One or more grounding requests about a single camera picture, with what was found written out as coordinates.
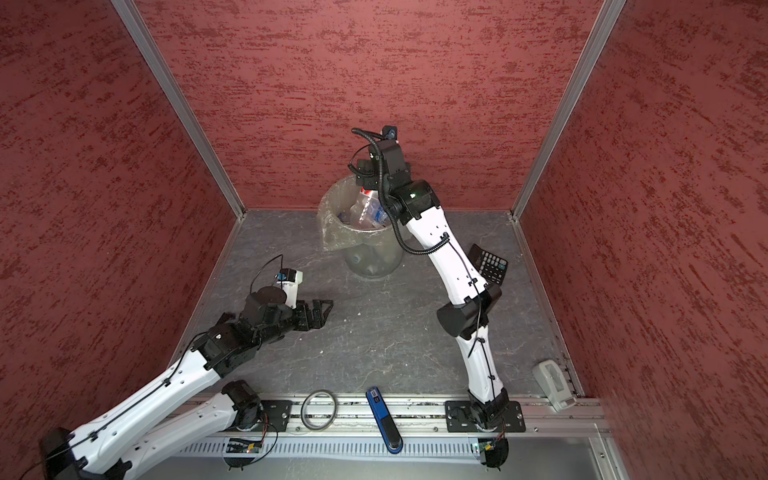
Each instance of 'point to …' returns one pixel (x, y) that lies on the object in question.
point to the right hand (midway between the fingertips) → (375, 170)
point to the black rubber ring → (305, 402)
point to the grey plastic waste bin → (377, 260)
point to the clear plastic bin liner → (335, 230)
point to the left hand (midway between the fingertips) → (319, 309)
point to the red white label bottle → (368, 210)
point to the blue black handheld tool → (383, 419)
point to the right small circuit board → (495, 450)
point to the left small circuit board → (239, 445)
